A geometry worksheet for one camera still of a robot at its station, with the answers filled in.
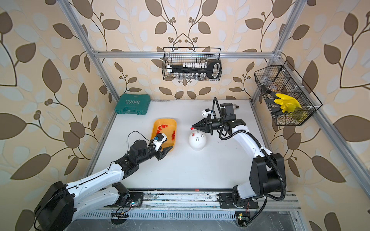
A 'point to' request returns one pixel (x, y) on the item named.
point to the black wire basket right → (278, 81)
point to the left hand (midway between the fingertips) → (166, 140)
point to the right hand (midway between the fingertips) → (193, 127)
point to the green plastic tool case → (135, 103)
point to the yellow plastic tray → (168, 126)
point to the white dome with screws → (197, 140)
